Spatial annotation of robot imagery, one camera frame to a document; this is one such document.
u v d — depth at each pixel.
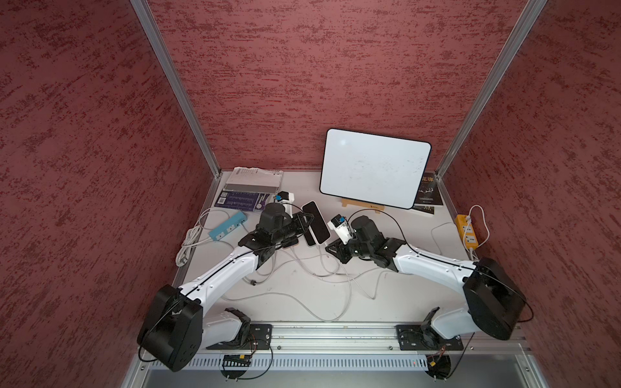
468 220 0.99
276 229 0.65
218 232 0.95
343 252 0.73
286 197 0.75
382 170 0.95
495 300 0.43
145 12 0.71
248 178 1.16
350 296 0.81
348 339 0.76
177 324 0.40
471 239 0.95
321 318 0.78
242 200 1.06
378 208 1.02
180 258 0.90
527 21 0.73
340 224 0.74
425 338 0.66
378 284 0.85
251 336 0.73
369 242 0.65
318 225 0.81
